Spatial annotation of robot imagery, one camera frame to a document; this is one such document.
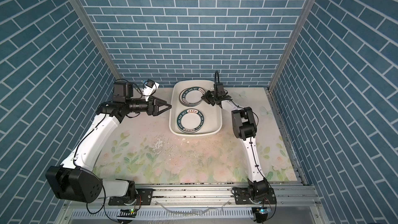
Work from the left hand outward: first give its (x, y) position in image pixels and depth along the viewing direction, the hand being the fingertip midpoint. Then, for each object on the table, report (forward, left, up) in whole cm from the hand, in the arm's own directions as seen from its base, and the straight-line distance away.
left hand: (167, 105), depth 71 cm
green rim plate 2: (+10, -8, -29) cm, 32 cm away
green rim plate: (+29, -9, -26) cm, 40 cm away
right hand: (+29, -15, -24) cm, 41 cm away
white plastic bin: (+15, -23, -30) cm, 41 cm away
